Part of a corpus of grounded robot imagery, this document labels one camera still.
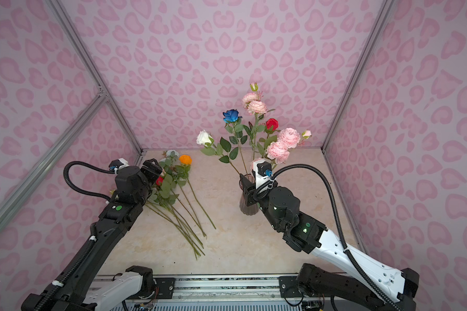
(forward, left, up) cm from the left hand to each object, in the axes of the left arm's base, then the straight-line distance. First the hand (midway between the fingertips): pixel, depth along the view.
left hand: (152, 161), depth 74 cm
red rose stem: (+13, -46, +5) cm, 48 cm away
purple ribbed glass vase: (-8, -39, -26) cm, 47 cm away
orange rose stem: (+19, -1, -30) cm, 36 cm away
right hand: (-11, -35, +7) cm, 38 cm away
